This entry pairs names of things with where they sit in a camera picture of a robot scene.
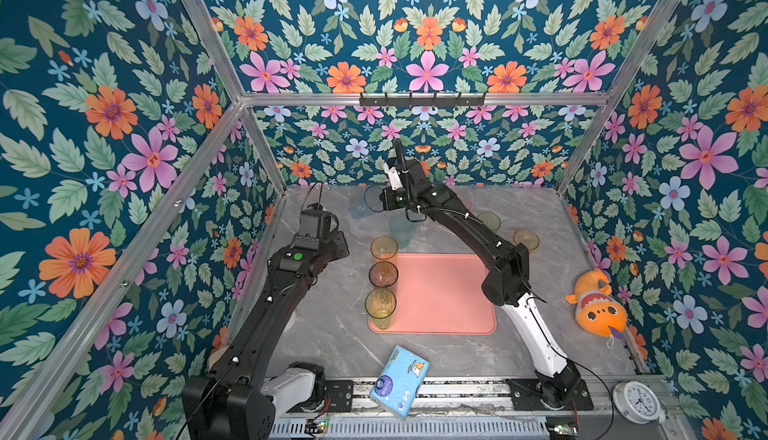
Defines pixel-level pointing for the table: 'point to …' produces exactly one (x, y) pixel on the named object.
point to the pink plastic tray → (440, 294)
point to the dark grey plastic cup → (383, 274)
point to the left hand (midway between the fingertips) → (344, 234)
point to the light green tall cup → (380, 304)
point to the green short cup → (490, 219)
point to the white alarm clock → (638, 403)
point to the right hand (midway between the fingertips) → (380, 193)
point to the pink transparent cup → (467, 199)
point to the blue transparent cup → (371, 202)
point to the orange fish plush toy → (595, 309)
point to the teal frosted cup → (400, 226)
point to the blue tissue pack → (400, 383)
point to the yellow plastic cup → (384, 248)
